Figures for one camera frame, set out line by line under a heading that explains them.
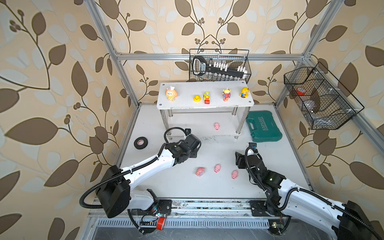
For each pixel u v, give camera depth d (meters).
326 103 0.72
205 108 0.74
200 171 0.82
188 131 0.74
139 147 0.96
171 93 0.72
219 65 0.83
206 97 0.74
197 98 0.74
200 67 0.87
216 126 0.98
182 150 0.59
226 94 0.71
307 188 0.82
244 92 0.74
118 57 0.93
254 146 0.71
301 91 0.81
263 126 1.01
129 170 0.44
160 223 0.67
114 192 0.41
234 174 0.85
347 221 0.41
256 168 0.59
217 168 0.87
